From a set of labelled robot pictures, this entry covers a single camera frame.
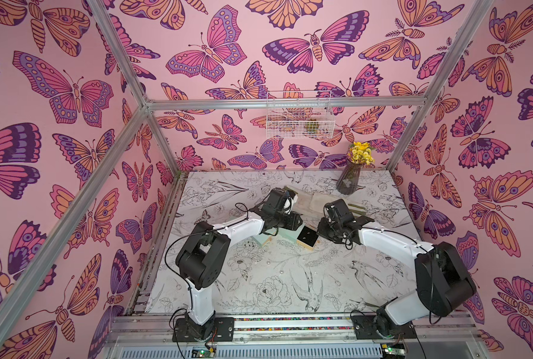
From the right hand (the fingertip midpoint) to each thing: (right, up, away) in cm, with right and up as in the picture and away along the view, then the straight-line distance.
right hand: (318, 228), depth 90 cm
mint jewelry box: (-4, -4, +2) cm, 6 cm away
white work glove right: (+3, +10, +16) cm, 19 cm away
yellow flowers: (+18, +31, +2) cm, 36 cm away
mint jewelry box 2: (-23, -5, +4) cm, 24 cm away
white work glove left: (-4, +10, +16) cm, 19 cm away
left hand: (-7, +3, 0) cm, 8 cm away
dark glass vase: (+17, +20, +15) cm, 30 cm away
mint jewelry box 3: (-11, -3, +3) cm, 12 cm away
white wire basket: (-7, +48, +4) cm, 48 cm away
